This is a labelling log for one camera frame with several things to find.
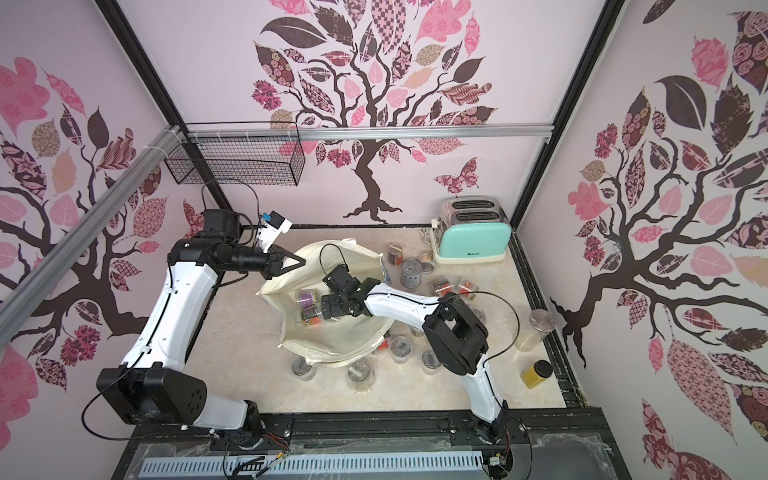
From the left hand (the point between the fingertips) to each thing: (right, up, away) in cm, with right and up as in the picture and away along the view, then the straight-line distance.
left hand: (298, 267), depth 73 cm
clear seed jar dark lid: (+26, -24, +10) cm, 37 cm away
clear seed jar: (+34, -26, +7) cm, 44 cm away
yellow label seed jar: (+61, -28, +3) cm, 67 cm away
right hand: (+6, -12, +17) cm, 22 cm away
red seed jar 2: (+48, -7, +23) cm, 54 cm away
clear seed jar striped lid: (+15, -29, +5) cm, 33 cm away
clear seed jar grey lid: (-1, -28, +6) cm, 29 cm away
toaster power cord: (+37, +10, +42) cm, 57 cm away
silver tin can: (+30, -2, +25) cm, 39 cm away
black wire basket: (-27, +36, +22) cm, 50 cm away
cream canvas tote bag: (+9, -21, +7) cm, 23 cm away
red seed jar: (+40, -7, +24) cm, 47 cm away
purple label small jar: (-3, -10, +18) cm, 21 cm away
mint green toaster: (+50, +11, +25) cm, 57 cm away
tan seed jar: (+36, 0, +30) cm, 47 cm away
